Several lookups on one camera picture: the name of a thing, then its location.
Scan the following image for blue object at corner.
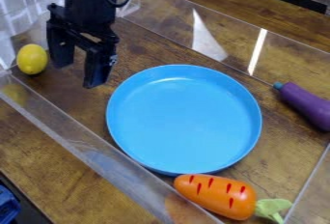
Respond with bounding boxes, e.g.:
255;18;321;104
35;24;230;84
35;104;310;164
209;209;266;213
0;185;20;224

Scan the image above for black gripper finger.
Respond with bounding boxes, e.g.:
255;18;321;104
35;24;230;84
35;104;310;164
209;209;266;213
83;47;118;89
47;24;75;69

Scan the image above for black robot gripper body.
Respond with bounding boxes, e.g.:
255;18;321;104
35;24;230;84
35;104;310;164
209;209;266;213
47;0;122;52

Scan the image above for blue round plastic tray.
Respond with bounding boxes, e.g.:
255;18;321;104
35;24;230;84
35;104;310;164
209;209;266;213
106;65;263;176

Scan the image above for clear acrylic barrier wall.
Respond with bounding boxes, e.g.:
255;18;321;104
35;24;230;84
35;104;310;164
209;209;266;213
0;0;330;224

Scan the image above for purple toy eggplant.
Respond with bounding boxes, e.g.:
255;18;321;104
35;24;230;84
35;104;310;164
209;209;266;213
274;82;330;131

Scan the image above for yellow toy lemon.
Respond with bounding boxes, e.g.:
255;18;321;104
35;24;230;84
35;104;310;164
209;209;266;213
18;43;48;75

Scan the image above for orange toy carrot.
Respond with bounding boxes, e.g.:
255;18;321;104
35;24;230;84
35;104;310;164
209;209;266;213
174;174;291;224

